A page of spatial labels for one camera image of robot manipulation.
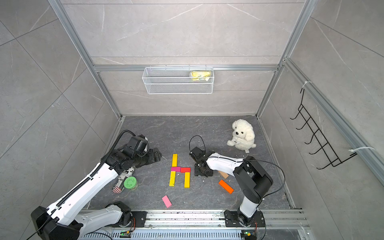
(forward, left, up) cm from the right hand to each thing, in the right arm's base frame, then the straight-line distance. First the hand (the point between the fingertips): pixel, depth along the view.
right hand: (201, 173), depth 90 cm
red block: (+2, +11, +1) cm, 11 cm away
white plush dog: (+16, -26, +15) cm, 34 cm away
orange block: (-9, -15, 0) cm, 17 cm away
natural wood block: (-2, -14, 0) cm, 14 cm away
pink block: (-16, +19, +1) cm, 25 cm away
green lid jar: (-7, +40, +5) cm, 41 cm away
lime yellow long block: (-4, +17, +1) cm, 18 cm away
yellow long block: (+8, +17, +1) cm, 19 cm away
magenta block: (+2, +15, +1) cm, 15 cm away
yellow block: (-4, +9, +1) cm, 10 cm away
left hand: (+2, +23, +20) cm, 31 cm away
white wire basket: (+53, +14, +30) cm, 63 cm away
